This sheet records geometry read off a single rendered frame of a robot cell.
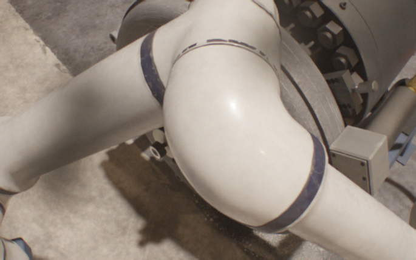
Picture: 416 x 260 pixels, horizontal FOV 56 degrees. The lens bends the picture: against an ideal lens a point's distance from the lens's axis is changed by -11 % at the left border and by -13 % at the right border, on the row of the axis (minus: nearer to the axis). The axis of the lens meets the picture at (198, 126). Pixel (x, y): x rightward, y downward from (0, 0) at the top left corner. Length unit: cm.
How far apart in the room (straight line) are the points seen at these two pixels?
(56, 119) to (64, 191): 124
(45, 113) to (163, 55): 23
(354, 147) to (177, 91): 52
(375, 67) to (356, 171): 42
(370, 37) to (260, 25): 74
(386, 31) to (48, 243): 143
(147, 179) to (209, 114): 143
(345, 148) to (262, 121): 49
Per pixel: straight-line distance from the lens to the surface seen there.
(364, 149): 85
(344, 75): 87
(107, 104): 55
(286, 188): 40
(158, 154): 129
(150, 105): 52
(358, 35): 115
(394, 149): 165
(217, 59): 41
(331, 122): 88
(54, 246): 174
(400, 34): 135
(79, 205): 180
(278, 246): 162
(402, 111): 98
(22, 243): 105
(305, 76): 84
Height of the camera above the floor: 146
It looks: 49 degrees down
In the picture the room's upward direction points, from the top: 6 degrees counter-clockwise
